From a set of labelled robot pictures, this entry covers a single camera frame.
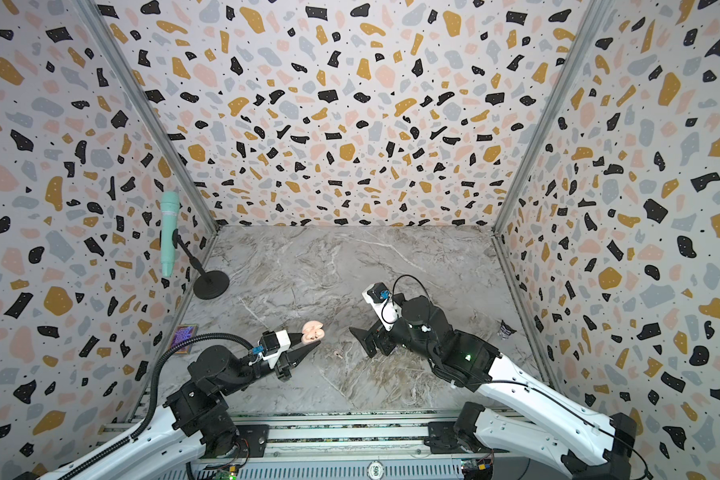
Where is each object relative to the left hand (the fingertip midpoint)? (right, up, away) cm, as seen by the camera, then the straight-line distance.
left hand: (317, 333), depth 64 cm
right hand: (+10, +4, +2) cm, 11 cm away
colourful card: (-46, -7, +26) cm, 53 cm away
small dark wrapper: (+51, -6, +26) cm, 58 cm away
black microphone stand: (-45, +7, +40) cm, 60 cm away
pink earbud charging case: (-1, 0, -1) cm, 1 cm away
